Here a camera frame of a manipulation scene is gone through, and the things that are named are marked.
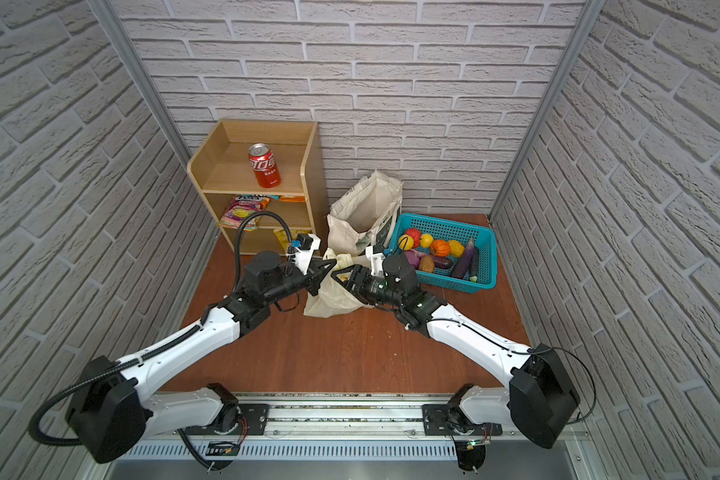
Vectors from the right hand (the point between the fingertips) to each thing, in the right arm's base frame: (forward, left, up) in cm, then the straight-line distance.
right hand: (335, 278), depth 72 cm
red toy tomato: (+28, -28, -18) cm, 44 cm away
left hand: (+5, 0, +1) cm, 5 cm away
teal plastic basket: (+11, -48, -21) cm, 53 cm away
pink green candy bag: (+32, +31, -5) cm, 45 cm away
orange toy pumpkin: (+22, -36, -19) cm, 46 cm away
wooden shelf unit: (+41, +28, +5) cm, 50 cm away
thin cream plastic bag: (-1, +2, -8) cm, 8 cm away
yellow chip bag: (+32, +20, -20) cm, 43 cm away
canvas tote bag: (+38, -8, -19) cm, 43 cm away
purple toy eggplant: (+15, -42, -22) cm, 49 cm away
